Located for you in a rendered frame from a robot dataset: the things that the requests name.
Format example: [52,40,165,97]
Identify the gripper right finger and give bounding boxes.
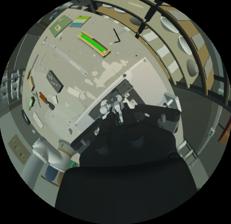
[119,103,181,129]

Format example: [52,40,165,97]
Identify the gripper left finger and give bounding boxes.
[70,112,118,151]

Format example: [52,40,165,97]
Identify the dark grey stop block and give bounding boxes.
[88,99,116,124]

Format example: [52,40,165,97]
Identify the white tile cutter base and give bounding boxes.
[74,57,184,138]

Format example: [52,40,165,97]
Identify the dark grey cutter carriage block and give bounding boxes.
[115,79,134,97]

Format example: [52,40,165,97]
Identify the white rectangular tile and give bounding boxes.
[67,86,81,98]

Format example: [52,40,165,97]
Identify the white square tile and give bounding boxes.
[167,60,180,74]
[142,31,159,43]
[156,45,171,58]

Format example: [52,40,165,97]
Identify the white narrow tile strip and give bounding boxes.
[33,111,44,130]

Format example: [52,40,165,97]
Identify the grey square tile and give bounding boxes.
[166,9,191,21]
[203,56,214,80]
[190,32,206,51]

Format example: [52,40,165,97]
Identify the white round knob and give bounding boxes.
[99,99,110,115]

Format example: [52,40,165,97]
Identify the light grey lever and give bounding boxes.
[111,94,125,123]

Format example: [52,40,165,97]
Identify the grey bowl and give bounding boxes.
[129,16,143,28]
[186,59,199,78]

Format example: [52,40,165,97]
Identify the grey pencil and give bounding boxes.
[35,90,41,108]

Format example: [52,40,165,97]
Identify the dark grey box with holes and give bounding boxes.
[45,70,64,93]

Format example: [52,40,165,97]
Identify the green and white block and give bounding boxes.
[28,96,36,111]

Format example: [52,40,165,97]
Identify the black brush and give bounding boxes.
[21,109,31,126]

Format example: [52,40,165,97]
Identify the brown and beige shelf unit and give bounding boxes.
[91,0,231,106]

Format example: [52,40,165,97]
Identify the long steel ruler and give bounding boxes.
[54,47,89,77]

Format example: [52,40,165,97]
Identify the beige poster with pictures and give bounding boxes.
[7,134,32,166]

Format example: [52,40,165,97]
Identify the wooden block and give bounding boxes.
[28,76,36,92]

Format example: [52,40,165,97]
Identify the small grey L-square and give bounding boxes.
[38,56,50,71]

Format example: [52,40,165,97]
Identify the black L-square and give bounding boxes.
[113,28,121,44]

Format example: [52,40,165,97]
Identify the yellow tray with green tool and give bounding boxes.
[76,31,112,58]

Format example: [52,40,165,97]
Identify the grey rack with white boxes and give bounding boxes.
[0,68,26,112]

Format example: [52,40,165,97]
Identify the grey T-square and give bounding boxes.
[41,36,56,49]

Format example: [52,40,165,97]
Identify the grey mesh mat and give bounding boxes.
[14,34,40,71]

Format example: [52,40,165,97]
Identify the green notebook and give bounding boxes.
[49,14,74,38]

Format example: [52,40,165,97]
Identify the striped colour swatch card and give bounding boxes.
[69,15,92,28]

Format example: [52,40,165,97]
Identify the grey pipe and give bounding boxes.
[54,1,91,12]

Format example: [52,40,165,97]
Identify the white bracket with pin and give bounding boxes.
[162,91,182,113]

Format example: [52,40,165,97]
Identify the orange handled pliers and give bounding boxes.
[38,91,55,111]

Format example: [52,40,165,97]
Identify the steel file with wooden handle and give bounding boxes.
[26,54,39,80]

